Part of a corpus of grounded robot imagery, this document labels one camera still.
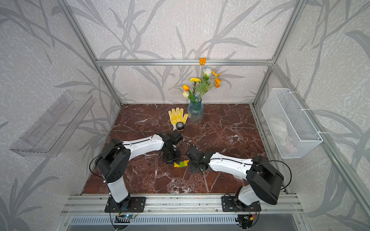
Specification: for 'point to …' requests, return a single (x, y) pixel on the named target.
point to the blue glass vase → (195, 110)
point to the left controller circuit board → (129, 216)
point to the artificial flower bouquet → (208, 78)
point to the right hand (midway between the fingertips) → (194, 165)
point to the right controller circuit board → (245, 219)
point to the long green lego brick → (182, 164)
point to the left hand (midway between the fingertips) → (179, 163)
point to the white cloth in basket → (279, 129)
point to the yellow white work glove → (175, 117)
